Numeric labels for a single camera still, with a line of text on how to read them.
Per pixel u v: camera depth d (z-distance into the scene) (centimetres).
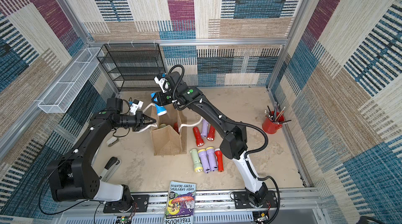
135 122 71
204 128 96
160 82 71
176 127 81
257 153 53
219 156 85
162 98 69
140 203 73
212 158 85
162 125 90
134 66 108
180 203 71
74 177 42
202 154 85
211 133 94
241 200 73
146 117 76
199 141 89
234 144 58
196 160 83
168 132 77
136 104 77
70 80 79
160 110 76
